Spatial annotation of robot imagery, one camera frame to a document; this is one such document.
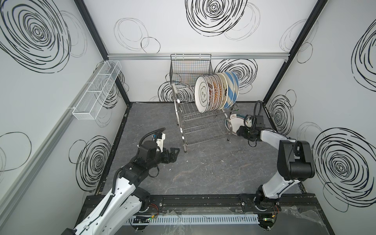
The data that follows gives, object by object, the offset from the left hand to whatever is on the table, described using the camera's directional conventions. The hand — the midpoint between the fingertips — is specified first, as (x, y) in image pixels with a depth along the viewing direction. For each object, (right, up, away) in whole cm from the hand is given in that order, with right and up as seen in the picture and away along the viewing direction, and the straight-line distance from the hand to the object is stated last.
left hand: (174, 149), depth 75 cm
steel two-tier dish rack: (+12, +10, +25) cm, 29 cm away
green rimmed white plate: (+41, +13, +33) cm, 55 cm away
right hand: (+42, +7, +21) cm, 47 cm away
